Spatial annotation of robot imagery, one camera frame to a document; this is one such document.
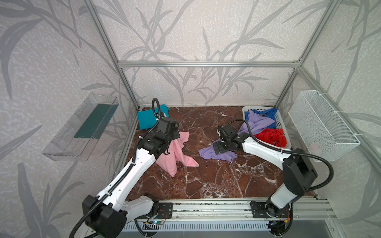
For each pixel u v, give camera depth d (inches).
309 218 28.5
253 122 39.0
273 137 37.1
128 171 17.1
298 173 17.6
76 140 24.8
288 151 19.2
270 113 42.1
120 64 36.9
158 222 27.6
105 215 14.3
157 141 21.0
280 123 39.3
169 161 31.8
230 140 26.4
